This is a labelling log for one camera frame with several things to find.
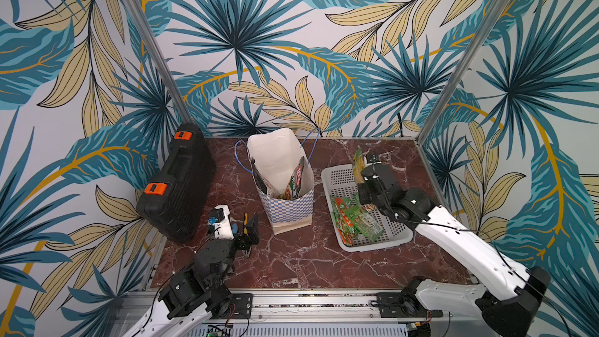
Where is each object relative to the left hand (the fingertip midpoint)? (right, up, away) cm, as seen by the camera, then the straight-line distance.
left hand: (245, 219), depth 72 cm
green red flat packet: (+33, -4, +12) cm, 35 cm away
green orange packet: (+41, -5, +16) cm, 44 cm away
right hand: (+39, +11, +3) cm, 41 cm away
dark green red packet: (+3, +13, +4) cm, 14 cm away
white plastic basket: (+34, +10, +28) cm, 45 cm away
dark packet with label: (+15, +10, +11) cm, 22 cm away
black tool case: (-22, +5, +1) cm, 23 cm away
